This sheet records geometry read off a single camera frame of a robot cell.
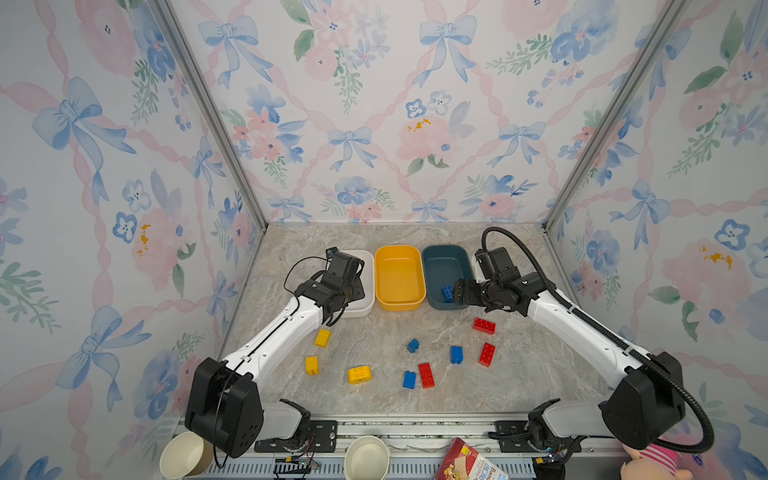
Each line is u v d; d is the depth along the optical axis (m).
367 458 0.71
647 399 0.40
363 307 0.91
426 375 0.83
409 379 0.83
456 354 0.87
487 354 0.86
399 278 1.01
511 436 0.73
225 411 0.40
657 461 0.66
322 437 0.75
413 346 0.87
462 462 0.68
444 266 1.10
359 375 0.80
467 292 0.73
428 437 0.76
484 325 0.93
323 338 0.90
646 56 0.75
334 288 0.62
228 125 0.92
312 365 0.84
